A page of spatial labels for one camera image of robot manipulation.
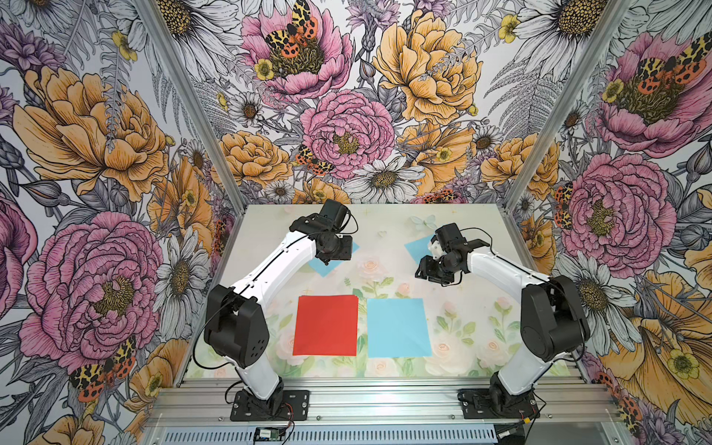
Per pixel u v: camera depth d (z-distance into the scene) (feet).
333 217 2.21
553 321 1.54
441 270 2.60
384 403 5.40
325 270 3.42
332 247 2.34
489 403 2.28
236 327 1.46
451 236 2.47
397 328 2.93
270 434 2.30
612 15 2.35
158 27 2.40
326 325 2.95
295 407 2.45
